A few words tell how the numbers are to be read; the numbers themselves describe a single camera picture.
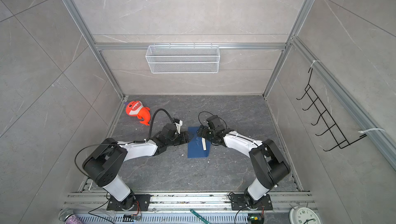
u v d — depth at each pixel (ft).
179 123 2.78
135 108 3.32
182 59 3.34
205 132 2.65
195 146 3.04
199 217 2.29
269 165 1.46
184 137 2.62
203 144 3.05
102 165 1.51
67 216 2.20
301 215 2.21
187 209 2.39
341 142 1.91
